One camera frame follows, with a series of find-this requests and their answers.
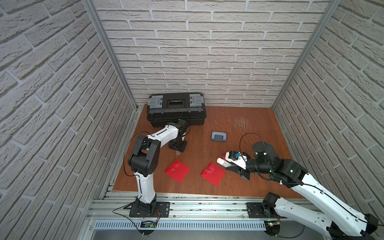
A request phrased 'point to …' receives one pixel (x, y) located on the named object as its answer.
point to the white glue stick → (224, 162)
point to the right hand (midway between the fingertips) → (230, 163)
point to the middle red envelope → (213, 174)
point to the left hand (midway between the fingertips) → (180, 147)
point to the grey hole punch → (218, 136)
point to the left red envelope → (177, 170)
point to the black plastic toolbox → (164, 108)
